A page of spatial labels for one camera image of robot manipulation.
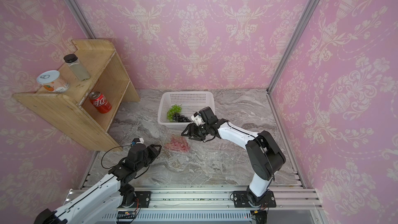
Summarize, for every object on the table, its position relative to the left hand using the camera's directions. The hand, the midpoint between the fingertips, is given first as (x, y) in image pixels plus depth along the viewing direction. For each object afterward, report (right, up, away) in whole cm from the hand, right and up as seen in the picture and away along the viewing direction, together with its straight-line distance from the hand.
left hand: (162, 149), depth 84 cm
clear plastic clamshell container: (+4, -1, +1) cm, 5 cm away
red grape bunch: (+8, +2, +3) cm, 9 cm away
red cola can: (-28, +25, -10) cm, 39 cm away
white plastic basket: (+12, +26, +36) cm, 46 cm away
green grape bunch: (+3, +21, +21) cm, 30 cm away
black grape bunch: (+7, +15, +15) cm, 23 cm away
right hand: (+13, +8, -2) cm, 15 cm away
